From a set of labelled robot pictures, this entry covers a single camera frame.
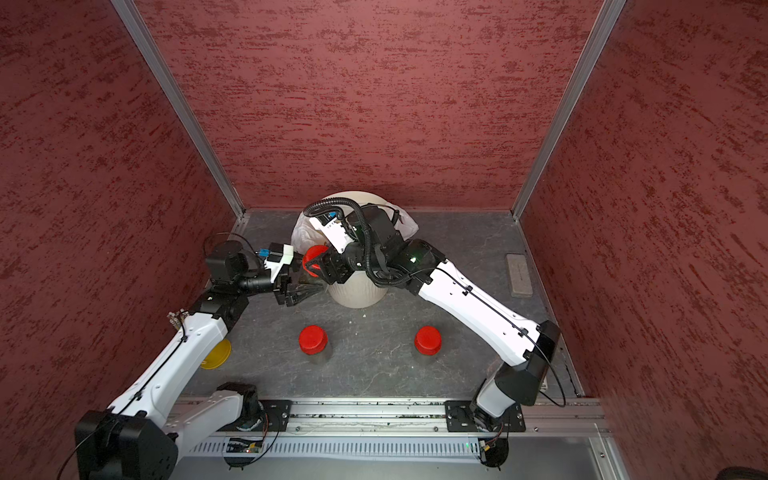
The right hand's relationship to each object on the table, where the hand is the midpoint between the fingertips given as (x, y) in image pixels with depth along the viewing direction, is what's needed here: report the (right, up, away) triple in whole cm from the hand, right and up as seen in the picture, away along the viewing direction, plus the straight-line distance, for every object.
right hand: (320, 263), depth 64 cm
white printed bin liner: (-6, +5, +11) cm, 14 cm away
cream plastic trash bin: (+6, -10, +20) cm, 23 cm away
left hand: (-2, -4, +5) cm, 7 cm away
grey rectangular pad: (+59, -8, +36) cm, 70 cm away
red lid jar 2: (+25, -22, +11) cm, 35 cm away
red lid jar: (-4, -21, +11) cm, 24 cm away
